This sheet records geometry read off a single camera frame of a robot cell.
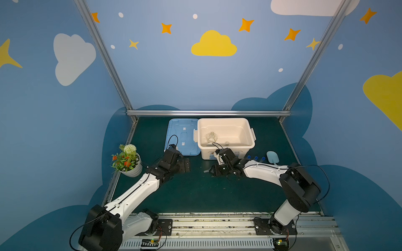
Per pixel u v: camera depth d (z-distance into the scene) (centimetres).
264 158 99
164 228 74
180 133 114
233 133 106
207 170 91
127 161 79
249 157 82
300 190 46
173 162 65
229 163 71
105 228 39
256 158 82
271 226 67
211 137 105
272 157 99
